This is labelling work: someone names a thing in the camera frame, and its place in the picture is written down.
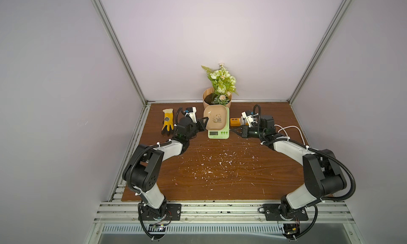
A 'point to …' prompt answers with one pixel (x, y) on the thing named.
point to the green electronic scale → (223, 134)
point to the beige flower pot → (208, 94)
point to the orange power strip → (235, 122)
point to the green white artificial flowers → (223, 85)
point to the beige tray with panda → (217, 117)
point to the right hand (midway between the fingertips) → (233, 129)
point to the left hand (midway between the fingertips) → (211, 118)
